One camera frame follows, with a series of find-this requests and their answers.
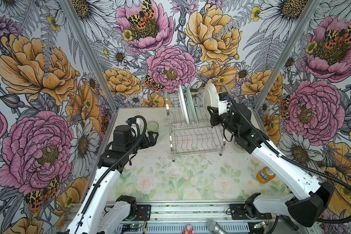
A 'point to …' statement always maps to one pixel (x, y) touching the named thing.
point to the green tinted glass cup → (153, 126)
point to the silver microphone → (216, 228)
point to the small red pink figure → (188, 230)
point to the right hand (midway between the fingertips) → (209, 111)
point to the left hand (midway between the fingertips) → (151, 140)
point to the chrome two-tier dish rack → (190, 130)
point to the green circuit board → (130, 225)
